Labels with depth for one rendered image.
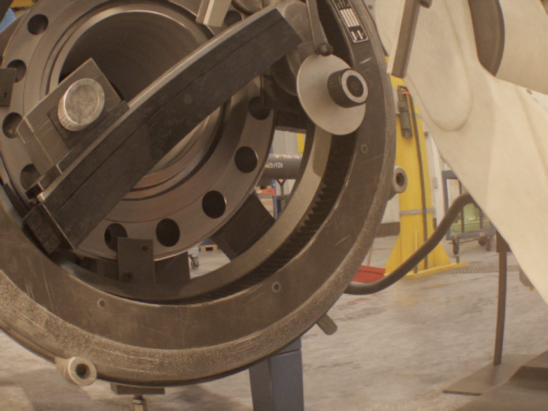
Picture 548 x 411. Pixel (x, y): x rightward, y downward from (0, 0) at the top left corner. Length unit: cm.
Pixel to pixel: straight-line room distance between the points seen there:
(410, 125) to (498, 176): 387
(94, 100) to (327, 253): 37
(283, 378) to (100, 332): 61
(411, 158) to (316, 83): 356
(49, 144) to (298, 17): 41
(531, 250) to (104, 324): 43
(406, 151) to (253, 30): 364
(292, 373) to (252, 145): 49
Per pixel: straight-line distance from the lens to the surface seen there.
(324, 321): 91
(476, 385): 123
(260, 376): 115
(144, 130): 60
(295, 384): 116
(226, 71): 66
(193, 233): 78
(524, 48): 45
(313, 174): 80
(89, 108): 50
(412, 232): 427
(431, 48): 41
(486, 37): 42
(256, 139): 84
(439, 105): 40
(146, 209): 75
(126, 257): 73
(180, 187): 78
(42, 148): 52
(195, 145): 79
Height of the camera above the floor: 40
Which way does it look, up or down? 3 degrees up
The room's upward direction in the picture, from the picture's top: 4 degrees counter-clockwise
